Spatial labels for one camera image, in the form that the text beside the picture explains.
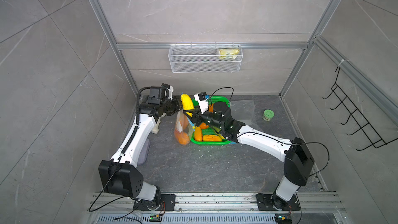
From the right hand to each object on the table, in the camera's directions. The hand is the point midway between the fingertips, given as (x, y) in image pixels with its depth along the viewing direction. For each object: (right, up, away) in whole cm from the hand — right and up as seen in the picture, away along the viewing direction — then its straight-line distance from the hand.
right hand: (186, 110), depth 72 cm
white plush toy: (-22, -12, +24) cm, 35 cm away
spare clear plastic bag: (+36, -2, +32) cm, 49 cm away
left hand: (0, +4, +6) cm, 7 cm away
